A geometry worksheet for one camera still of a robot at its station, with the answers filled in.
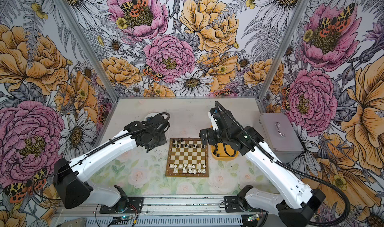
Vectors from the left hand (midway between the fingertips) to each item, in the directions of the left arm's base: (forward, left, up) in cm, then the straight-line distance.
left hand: (159, 145), depth 78 cm
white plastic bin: (+29, +12, -11) cm, 33 cm away
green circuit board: (-29, +14, -16) cm, 36 cm away
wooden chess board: (0, -14, -14) cm, 20 cm away
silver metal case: (+3, -64, +1) cm, 64 cm away
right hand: (-2, -25, +9) cm, 27 cm away
